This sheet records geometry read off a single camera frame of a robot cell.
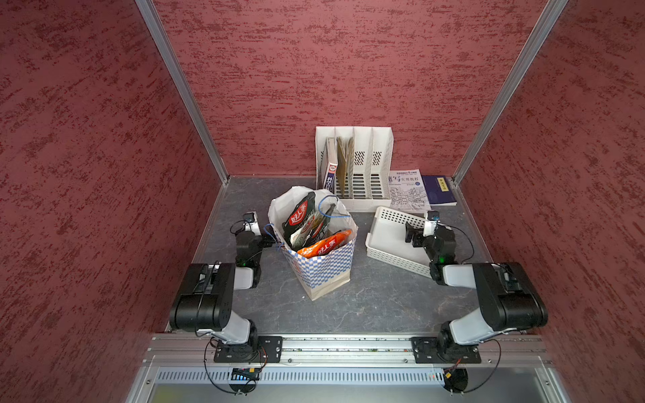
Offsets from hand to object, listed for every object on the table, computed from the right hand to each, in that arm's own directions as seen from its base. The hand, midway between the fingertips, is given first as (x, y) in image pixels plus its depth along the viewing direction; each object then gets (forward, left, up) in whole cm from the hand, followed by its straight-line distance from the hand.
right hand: (418, 225), depth 94 cm
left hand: (0, +61, +2) cm, 61 cm away
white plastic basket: (-2, +11, -8) cm, 14 cm away
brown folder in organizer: (+25, +27, +16) cm, 40 cm away
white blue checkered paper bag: (-23, +37, +9) cm, 45 cm away
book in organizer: (+17, +33, +13) cm, 40 cm away
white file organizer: (+24, +15, 0) cm, 28 cm away
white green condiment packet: (-12, +43, +16) cm, 48 cm away
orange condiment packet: (-17, +35, +16) cm, 42 cm away
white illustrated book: (+23, -3, -7) cm, 25 cm away
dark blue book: (+24, -18, -8) cm, 31 cm away
